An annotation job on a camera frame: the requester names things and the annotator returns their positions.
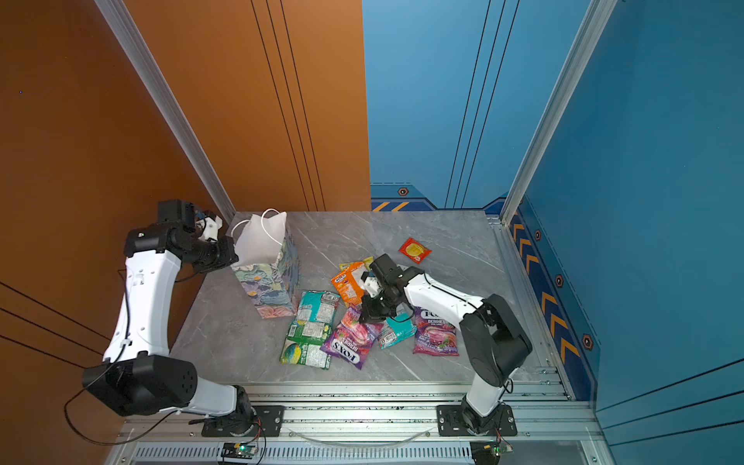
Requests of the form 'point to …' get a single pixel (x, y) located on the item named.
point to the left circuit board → (238, 449)
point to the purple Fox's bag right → (433, 334)
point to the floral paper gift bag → (264, 264)
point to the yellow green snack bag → (366, 262)
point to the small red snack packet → (415, 251)
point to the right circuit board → (488, 452)
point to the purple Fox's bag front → (352, 339)
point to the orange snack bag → (351, 283)
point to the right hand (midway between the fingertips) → (361, 319)
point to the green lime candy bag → (303, 342)
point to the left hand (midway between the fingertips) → (238, 252)
